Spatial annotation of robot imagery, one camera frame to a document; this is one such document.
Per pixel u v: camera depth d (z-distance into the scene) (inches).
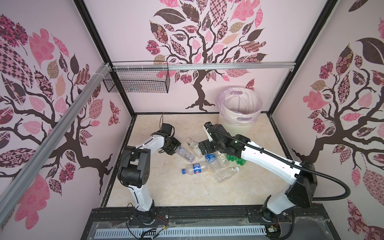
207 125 25.0
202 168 35.0
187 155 35.2
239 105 40.9
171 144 32.7
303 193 16.0
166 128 30.6
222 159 34.5
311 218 28.6
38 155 19.2
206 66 36.5
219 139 22.7
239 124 33.7
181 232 27.4
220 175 33.9
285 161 17.7
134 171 19.1
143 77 37.3
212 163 36.1
